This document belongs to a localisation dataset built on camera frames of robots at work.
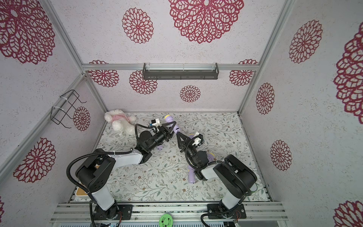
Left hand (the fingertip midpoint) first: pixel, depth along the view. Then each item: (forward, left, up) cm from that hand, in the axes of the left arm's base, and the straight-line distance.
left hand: (178, 124), depth 78 cm
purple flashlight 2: (-5, -7, -4) cm, 10 cm away
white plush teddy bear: (+11, +38, -10) cm, 41 cm away
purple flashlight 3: (-19, -8, -24) cm, 32 cm away
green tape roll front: (-43, +6, -20) cm, 48 cm away
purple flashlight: (+4, +5, +1) cm, 7 cm away
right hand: (-6, +1, -1) cm, 6 cm away
